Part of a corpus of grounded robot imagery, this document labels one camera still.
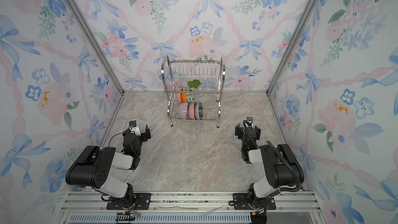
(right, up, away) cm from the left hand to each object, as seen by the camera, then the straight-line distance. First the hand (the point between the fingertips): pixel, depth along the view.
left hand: (139, 125), depth 91 cm
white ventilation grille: (+21, -40, -21) cm, 50 cm away
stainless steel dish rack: (+33, +20, -7) cm, 39 cm away
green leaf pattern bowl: (+28, +17, +17) cm, 37 cm away
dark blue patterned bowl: (+35, +8, +1) cm, 36 cm away
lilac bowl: (+25, +9, +2) cm, 27 cm away
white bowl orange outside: (+25, +18, +10) cm, 32 cm away
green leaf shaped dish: (+33, +24, -3) cm, 41 cm away
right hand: (+65, 0, +3) cm, 65 cm away
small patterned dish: (+31, +8, +2) cm, 32 cm away
